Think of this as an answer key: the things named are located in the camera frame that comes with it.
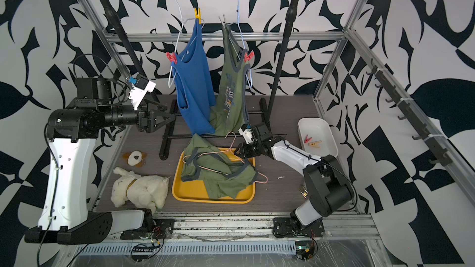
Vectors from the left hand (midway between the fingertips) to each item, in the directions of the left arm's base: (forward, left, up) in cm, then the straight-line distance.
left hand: (166, 110), depth 60 cm
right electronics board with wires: (-36, -47, -42) cm, 72 cm away
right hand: (+3, -22, -32) cm, 39 cm away
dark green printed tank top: (+13, -20, -16) cm, 29 cm away
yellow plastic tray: (-13, -4, -42) cm, 44 cm away
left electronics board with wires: (-34, +16, -45) cm, 58 cm away
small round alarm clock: (-15, -52, -40) cm, 67 cm away
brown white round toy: (+3, +27, -39) cm, 47 cm away
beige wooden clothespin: (+9, -64, -40) cm, 76 cm away
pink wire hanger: (+3, -17, -33) cm, 37 cm away
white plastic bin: (+13, -66, -41) cm, 79 cm away
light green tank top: (-9, -16, -35) cm, 39 cm away
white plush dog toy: (-15, +12, -30) cm, 36 cm away
